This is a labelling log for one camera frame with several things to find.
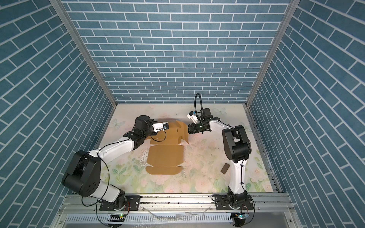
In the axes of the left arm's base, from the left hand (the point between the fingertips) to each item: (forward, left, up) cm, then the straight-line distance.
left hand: (157, 119), depth 90 cm
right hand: (-2, -19, -9) cm, 22 cm away
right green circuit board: (-49, -48, -16) cm, 71 cm away
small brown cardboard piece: (-25, -42, -16) cm, 52 cm away
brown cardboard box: (-18, -6, -18) cm, 26 cm away
